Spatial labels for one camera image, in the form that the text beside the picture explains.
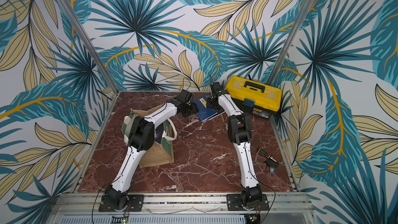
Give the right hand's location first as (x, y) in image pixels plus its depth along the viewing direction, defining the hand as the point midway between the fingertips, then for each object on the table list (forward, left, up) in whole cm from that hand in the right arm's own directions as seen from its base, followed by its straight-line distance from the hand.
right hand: (211, 105), depth 109 cm
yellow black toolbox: (-7, -25, +13) cm, 29 cm away
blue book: (-6, +5, -1) cm, 8 cm away
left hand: (-7, +10, +2) cm, 12 cm away
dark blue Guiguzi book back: (-6, -5, -1) cm, 8 cm away
